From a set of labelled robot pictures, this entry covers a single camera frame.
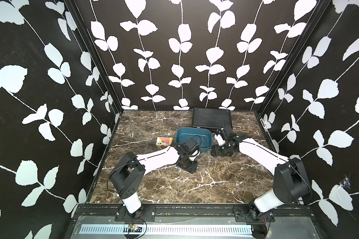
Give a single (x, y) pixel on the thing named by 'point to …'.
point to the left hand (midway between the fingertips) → (194, 167)
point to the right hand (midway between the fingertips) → (213, 150)
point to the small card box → (164, 142)
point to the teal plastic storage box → (203, 136)
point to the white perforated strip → (168, 229)
